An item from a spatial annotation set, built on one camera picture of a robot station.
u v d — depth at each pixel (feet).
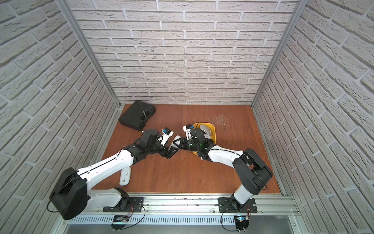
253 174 1.47
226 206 2.41
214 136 3.11
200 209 2.39
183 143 2.44
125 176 2.66
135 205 2.39
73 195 1.32
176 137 2.72
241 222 2.30
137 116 3.57
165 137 2.38
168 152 2.39
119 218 2.29
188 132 2.60
